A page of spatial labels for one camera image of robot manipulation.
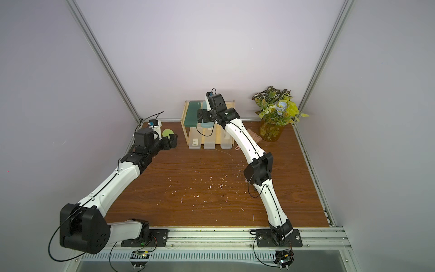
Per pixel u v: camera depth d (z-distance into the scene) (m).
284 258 0.70
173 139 0.76
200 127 1.01
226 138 1.07
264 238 0.73
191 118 0.91
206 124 0.90
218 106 0.67
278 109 0.93
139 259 0.72
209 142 1.03
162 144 0.74
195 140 1.03
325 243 0.73
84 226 0.40
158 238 0.73
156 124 0.71
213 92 0.78
